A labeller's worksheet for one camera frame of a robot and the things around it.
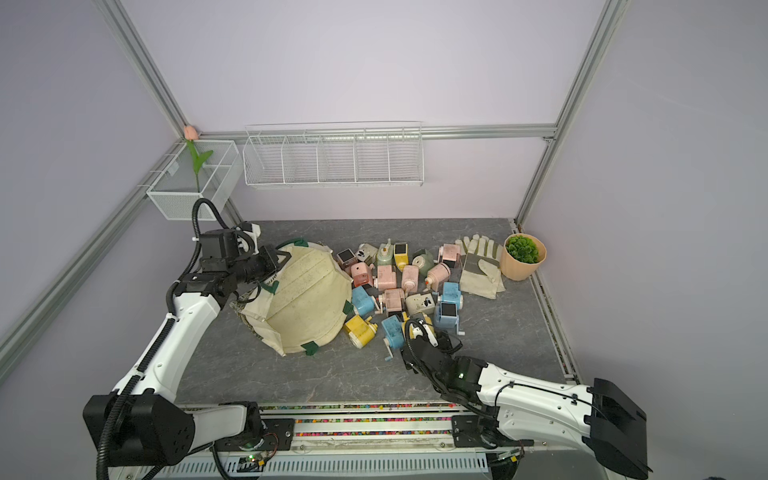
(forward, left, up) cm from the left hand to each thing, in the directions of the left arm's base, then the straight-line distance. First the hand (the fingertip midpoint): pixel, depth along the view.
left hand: (291, 256), depth 78 cm
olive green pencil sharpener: (+9, -38, -19) cm, 43 cm away
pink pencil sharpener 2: (+7, -17, -20) cm, 27 cm away
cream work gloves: (+8, -59, -24) cm, 64 cm away
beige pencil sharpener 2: (-5, -35, -21) cm, 41 cm away
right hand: (-18, -32, -16) cm, 40 cm away
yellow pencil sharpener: (+13, -31, -19) cm, 38 cm away
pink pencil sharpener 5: (-3, -27, -21) cm, 34 cm away
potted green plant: (+6, -69, -15) cm, 71 cm away
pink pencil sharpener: (+12, -12, -18) cm, 25 cm away
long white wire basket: (+37, -10, +6) cm, 39 cm away
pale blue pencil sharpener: (-11, -42, -19) cm, 47 cm away
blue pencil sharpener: (-3, -45, -20) cm, 49 cm away
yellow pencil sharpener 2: (-13, -16, -22) cm, 30 cm away
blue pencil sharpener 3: (-15, -26, -20) cm, 36 cm away
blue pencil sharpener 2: (-3, -17, -21) cm, 27 cm away
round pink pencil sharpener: (+4, -42, -18) cm, 46 cm away
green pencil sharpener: (+14, -25, -18) cm, 34 cm away
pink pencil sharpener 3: (+5, -25, -21) cm, 33 cm away
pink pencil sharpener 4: (+3, -33, -19) cm, 38 cm away
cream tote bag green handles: (-1, +3, -25) cm, 25 cm away
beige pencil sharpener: (+16, -18, -21) cm, 32 cm away
